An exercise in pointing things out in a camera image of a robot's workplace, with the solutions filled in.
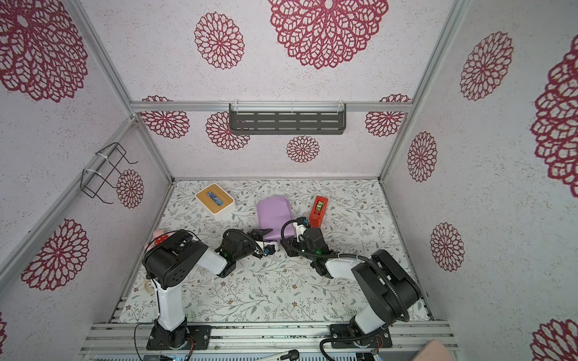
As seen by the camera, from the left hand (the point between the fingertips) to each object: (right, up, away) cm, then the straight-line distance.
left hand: (271, 233), depth 95 cm
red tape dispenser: (+21, +9, +6) cm, 24 cm away
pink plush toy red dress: (-45, -1, -4) cm, 46 cm away
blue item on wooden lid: (-27, +14, +11) cm, 32 cm away
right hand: (+4, -1, -7) cm, 8 cm away
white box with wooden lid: (-24, +8, +5) cm, 26 cm away
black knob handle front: (+9, -34, -25) cm, 44 cm away
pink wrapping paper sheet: (0, +9, +7) cm, 12 cm away
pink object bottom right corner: (+53, -34, -24) cm, 68 cm away
